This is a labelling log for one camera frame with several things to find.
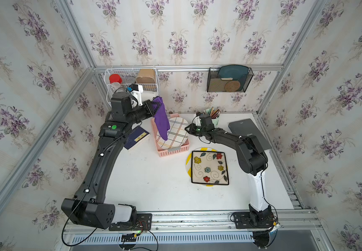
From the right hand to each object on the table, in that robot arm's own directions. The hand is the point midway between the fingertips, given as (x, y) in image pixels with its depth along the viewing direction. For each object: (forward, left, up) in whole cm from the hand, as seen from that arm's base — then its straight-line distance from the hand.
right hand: (187, 128), depth 99 cm
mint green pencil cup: (+5, -19, +1) cm, 20 cm away
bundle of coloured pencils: (+10, -18, +5) cm, 21 cm away
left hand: (-13, +11, +32) cm, 36 cm away
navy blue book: (-1, +34, -7) cm, 35 cm away
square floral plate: (-23, -13, -8) cm, 28 cm away
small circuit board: (-58, +26, -11) cm, 64 cm away
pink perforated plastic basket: (-16, +12, -5) cm, 20 cm away
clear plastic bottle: (+9, +40, +26) cm, 49 cm away
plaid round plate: (-2, +6, -4) cm, 8 cm away
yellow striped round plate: (-21, -1, -9) cm, 23 cm away
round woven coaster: (+20, -29, +18) cm, 40 cm away
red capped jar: (+18, +44, +25) cm, 54 cm away
